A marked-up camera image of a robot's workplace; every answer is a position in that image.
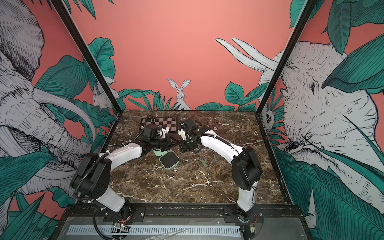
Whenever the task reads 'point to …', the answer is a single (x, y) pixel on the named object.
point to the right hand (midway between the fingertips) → (179, 147)
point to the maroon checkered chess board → (171, 122)
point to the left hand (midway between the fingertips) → (180, 141)
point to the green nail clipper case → (168, 159)
